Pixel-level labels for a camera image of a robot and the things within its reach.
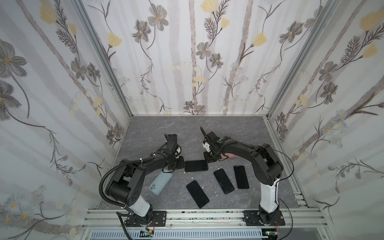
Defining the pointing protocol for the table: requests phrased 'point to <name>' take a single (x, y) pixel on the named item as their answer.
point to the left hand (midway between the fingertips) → (182, 161)
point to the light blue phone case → (160, 181)
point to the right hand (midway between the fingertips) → (203, 157)
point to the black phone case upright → (172, 140)
